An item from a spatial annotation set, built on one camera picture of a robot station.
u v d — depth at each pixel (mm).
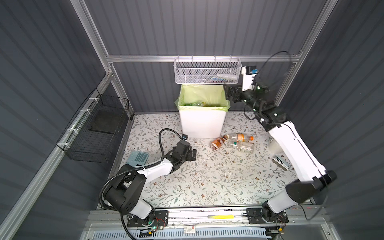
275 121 467
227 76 907
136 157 937
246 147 989
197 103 962
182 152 696
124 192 439
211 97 998
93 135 740
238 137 992
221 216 756
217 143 963
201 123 934
